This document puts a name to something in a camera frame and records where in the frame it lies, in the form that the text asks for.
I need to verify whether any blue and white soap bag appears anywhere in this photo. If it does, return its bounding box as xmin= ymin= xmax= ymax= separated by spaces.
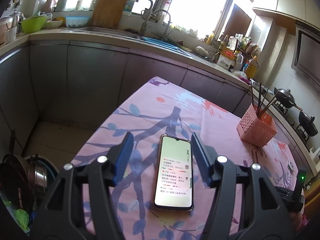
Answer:
xmin=122 ymin=0 xmax=137 ymax=15

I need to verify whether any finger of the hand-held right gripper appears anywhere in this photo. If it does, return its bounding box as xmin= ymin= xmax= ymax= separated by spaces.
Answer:
xmin=274 ymin=186 xmax=294 ymax=198

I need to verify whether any curved steel faucet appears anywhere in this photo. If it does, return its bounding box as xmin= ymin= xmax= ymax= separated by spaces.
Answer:
xmin=151 ymin=9 xmax=172 ymax=42

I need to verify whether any steel pot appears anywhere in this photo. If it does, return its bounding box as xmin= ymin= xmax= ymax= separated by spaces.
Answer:
xmin=27 ymin=155 xmax=51 ymax=193

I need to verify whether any smartphone in clear case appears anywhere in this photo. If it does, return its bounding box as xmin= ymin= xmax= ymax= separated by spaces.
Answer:
xmin=153 ymin=134 xmax=195 ymax=212

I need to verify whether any green plastic bowl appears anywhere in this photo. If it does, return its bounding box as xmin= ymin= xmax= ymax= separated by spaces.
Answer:
xmin=21 ymin=16 xmax=48 ymax=34

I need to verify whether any carton with red label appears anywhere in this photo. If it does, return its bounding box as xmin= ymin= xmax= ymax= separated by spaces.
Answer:
xmin=216 ymin=46 xmax=237 ymax=70

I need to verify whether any range hood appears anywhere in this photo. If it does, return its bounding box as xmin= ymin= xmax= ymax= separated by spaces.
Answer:
xmin=291 ymin=20 xmax=320 ymax=85

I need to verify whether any white mug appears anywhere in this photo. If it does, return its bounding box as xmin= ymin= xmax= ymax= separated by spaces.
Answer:
xmin=6 ymin=26 xmax=17 ymax=42

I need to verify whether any person's right forearm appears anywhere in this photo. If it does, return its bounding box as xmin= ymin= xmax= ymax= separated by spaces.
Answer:
xmin=290 ymin=211 xmax=312 ymax=234

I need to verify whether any gas stove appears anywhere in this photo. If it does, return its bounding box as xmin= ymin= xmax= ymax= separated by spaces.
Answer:
xmin=252 ymin=85 xmax=315 ymax=150

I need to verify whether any black frying pan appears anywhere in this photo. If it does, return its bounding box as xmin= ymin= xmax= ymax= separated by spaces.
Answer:
xmin=0 ymin=130 xmax=35 ymax=213

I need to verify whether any steel sink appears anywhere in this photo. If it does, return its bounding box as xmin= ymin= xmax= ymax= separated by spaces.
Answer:
xmin=72 ymin=26 xmax=140 ymax=40

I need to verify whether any white plastic jug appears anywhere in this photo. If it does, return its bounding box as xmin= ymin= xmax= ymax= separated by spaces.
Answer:
xmin=234 ymin=52 xmax=244 ymax=70

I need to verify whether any pink floral tablecloth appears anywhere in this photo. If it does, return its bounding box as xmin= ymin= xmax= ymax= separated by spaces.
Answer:
xmin=71 ymin=76 xmax=304 ymax=240

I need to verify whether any blue drain mat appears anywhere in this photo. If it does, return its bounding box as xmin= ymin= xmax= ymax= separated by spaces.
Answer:
xmin=141 ymin=36 xmax=175 ymax=50

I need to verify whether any square steel faucet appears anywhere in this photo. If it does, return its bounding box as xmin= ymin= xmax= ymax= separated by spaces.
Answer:
xmin=135 ymin=0 xmax=154 ymax=37

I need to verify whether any yellow cooking oil bottle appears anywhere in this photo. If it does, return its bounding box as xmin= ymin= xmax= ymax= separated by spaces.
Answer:
xmin=245 ymin=56 xmax=258 ymax=79

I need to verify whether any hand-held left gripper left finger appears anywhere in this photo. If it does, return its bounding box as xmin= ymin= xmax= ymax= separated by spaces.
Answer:
xmin=30 ymin=131 xmax=135 ymax=240

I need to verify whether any dark brown board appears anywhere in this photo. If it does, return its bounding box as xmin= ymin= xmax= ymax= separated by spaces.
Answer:
xmin=222 ymin=4 xmax=252 ymax=38

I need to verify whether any pink plastic utensil basket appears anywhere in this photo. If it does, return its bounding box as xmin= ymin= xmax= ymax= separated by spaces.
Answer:
xmin=237 ymin=104 xmax=278 ymax=148

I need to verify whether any blue plastic colander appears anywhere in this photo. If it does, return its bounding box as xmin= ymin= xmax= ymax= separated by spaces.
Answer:
xmin=65 ymin=16 xmax=90 ymax=28

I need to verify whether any bundle of wooden chopsticks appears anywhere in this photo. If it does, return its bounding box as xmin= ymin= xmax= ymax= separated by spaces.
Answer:
xmin=249 ymin=79 xmax=279 ymax=118

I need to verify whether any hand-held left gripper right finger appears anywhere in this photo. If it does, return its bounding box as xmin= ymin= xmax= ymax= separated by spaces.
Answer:
xmin=191 ymin=132 xmax=294 ymax=240

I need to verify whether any wooden cutting board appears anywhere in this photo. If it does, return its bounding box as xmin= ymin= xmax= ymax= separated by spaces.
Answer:
xmin=90 ymin=0 xmax=129 ymax=29

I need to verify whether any kitchen counter with grey cabinets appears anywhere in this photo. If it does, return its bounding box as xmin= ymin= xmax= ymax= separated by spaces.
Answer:
xmin=0 ymin=26 xmax=253 ymax=155

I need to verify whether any black wok with lid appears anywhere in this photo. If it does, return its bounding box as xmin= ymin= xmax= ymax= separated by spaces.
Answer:
xmin=298 ymin=111 xmax=318 ymax=137

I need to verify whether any pile of food bags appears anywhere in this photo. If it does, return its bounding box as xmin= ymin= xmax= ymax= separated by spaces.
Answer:
xmin=232 ymin=34 xmax=260 ymax=55

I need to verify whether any black wok with wooden handle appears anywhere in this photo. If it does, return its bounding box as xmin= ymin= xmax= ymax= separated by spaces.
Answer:
xmin=274 ymin=88 xmax=303 ymax=112

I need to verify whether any green plastic bag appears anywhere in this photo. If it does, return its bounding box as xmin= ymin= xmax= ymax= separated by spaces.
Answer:
xmin=11 ymin=207 xmax=30 ymax=232

